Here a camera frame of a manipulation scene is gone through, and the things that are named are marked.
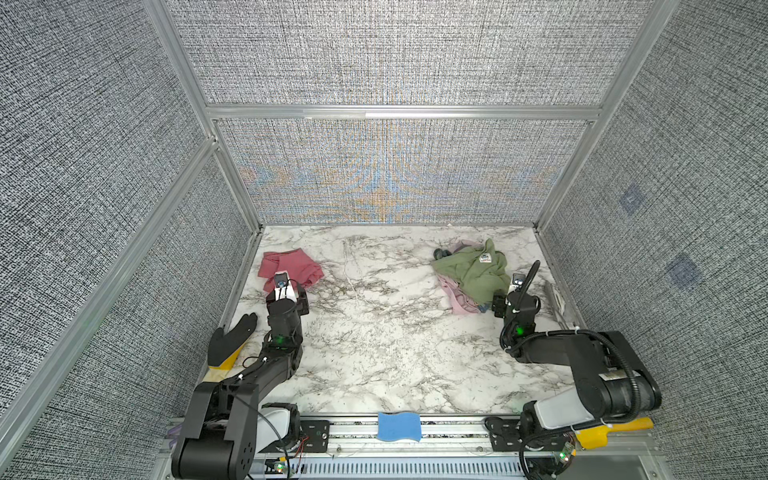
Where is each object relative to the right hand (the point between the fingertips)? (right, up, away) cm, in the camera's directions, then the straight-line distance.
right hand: (514, 291), depth 93 cm
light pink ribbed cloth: (-16, -3, +4) cm, 17 cm away
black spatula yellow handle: (-86, -15, -7) cm, 88 cm away
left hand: (-69, +2, -6) cm, 69 cm away
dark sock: (-21, +12, +15) cm, 28 cm away
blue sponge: (-37, -32, -18) cm, 52 cm away
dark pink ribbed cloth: (-72, +9, +13) cm, 73 cm away
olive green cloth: (-10, +7, +3) cm, 12 cm away
